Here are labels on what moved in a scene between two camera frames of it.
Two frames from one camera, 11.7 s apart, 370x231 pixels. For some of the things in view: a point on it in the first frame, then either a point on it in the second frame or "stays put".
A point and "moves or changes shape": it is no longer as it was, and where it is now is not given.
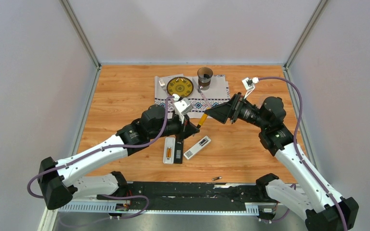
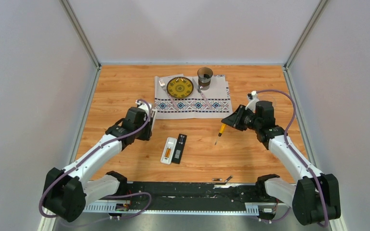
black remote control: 178,151 stays put
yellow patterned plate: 182,86 stays put
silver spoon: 204,97 stays put
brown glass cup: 204,75 stays put
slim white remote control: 197,147 moves or changes shape
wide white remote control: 169,150 stays put
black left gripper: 186,129 → 147,135
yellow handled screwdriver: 202,121 → 221,132
